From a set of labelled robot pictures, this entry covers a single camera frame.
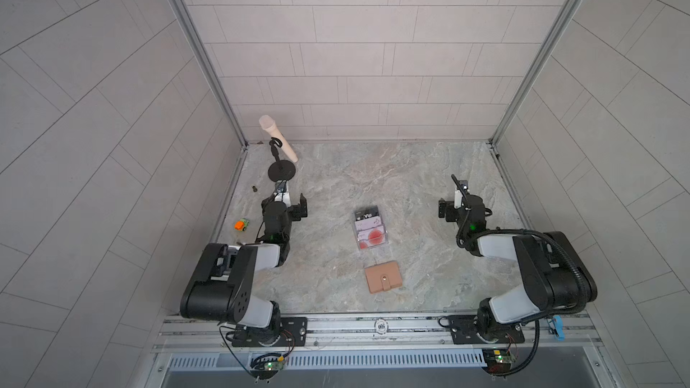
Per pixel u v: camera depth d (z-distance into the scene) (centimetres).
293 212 82
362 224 87
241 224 89
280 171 103
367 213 89
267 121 86
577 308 42
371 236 86
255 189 99
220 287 43
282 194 76
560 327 71
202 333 71
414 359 68
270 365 65
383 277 79
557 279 44
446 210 85
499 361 67
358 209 94
